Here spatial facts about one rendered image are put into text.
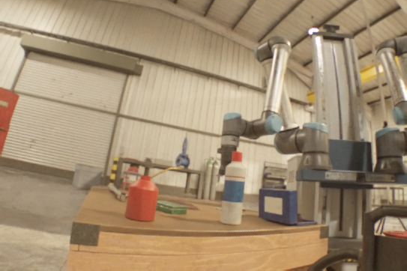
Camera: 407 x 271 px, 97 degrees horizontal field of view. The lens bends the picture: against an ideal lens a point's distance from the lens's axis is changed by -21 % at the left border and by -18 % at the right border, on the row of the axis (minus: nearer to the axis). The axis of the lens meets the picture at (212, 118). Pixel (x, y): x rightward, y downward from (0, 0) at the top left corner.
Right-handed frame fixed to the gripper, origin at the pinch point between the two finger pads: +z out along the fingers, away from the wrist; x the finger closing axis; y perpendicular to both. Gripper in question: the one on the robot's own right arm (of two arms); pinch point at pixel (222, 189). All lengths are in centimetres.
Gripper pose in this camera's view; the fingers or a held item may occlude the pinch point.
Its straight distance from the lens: 108.8
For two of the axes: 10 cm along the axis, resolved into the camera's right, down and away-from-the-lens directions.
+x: 8.9, 2.2, 3.9
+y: 4.3, -2.1, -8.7
